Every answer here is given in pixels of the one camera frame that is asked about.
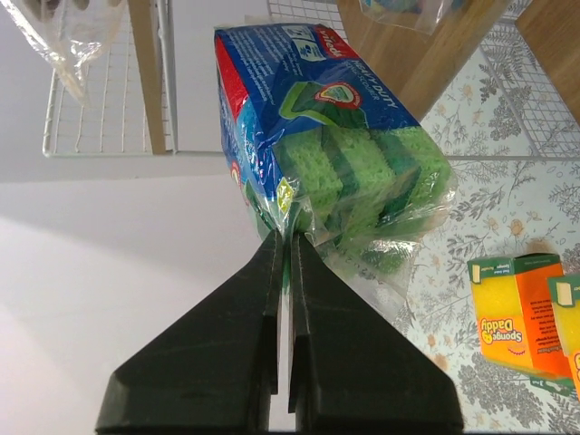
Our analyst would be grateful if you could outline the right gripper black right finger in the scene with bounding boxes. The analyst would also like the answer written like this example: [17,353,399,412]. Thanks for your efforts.
[288,234,464,430]

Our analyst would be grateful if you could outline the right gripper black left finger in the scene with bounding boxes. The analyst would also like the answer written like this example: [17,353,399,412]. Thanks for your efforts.
[95,230,284,433]

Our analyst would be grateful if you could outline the silver steel wool pack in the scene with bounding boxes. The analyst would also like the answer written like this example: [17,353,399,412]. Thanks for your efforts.
[1,0,127,106]

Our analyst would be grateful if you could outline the orange yellow sponge box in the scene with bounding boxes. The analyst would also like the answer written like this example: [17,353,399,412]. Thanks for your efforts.
[468,253,575,385]
[547,274,580,395]

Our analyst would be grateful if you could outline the floral patterned table mat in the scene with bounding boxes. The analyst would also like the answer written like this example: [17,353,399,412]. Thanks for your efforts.
[396,18,579,433]

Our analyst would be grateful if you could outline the white wire wooden shelf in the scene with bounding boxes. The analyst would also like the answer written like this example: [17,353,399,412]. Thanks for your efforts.
[41,0,580,160]

